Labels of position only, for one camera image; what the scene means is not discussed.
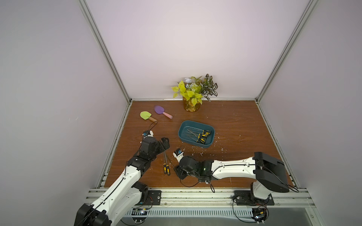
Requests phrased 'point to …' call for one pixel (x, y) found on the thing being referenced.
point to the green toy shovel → (146, 115)
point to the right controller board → (259, 213)
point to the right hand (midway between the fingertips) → (174, 166)
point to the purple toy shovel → (160, 110)
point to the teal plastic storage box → (185, 124)
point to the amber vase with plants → (193, 90)
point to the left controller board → (139, 214)
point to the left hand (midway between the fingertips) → (165, 141)
